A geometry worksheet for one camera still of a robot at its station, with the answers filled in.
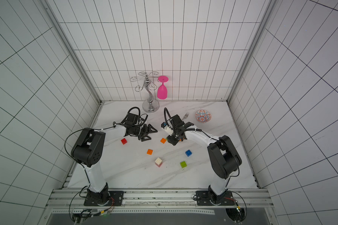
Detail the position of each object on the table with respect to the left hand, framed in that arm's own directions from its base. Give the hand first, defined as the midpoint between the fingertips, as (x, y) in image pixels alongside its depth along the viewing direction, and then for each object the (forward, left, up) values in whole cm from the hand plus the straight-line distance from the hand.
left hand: (153, 135), depth 92 cm
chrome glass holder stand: (+32, +5, -5) cm, 33 cm away
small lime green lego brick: (-18, -19, -4) cm, 27 cm away
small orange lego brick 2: (-10, +2, -5) cm, 11 cm away
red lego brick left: (-2, +21, -5) cm, 21 cm away
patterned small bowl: (+20, -37, -3) cm, 42 cm away
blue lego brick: (-11, -23, -3) cm, 26 cm away
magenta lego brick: (-19, -5, -1) cm, 19 cm away
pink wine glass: (+30, -5, +12) cm, 33 cm away
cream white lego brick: (-17, -5, 0) cm, 17 cm away
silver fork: (+21, -24, -5) cm, 32 cm away
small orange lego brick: (-1, -6, -4) cm, 8 cm away
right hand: (0, -12, 0) cm, 12 cm away
